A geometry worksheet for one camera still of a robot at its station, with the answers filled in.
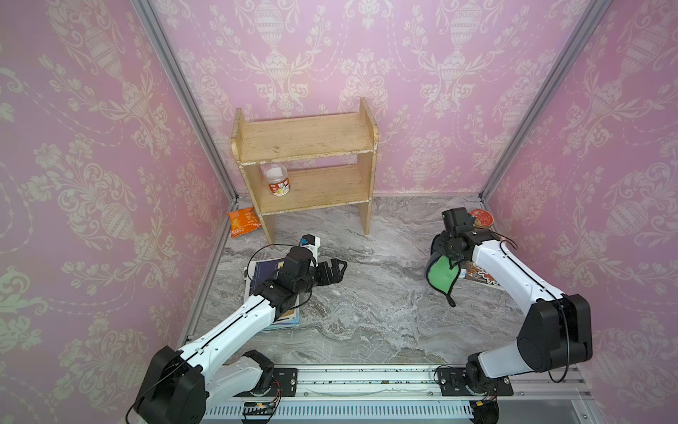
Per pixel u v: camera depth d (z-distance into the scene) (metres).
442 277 0.82
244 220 1.08
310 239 0.73
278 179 0.88
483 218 1.09
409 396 0.73
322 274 0.71
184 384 0.39
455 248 0.63
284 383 0.75
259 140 0.78
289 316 0.83
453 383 0.73
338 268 0.72
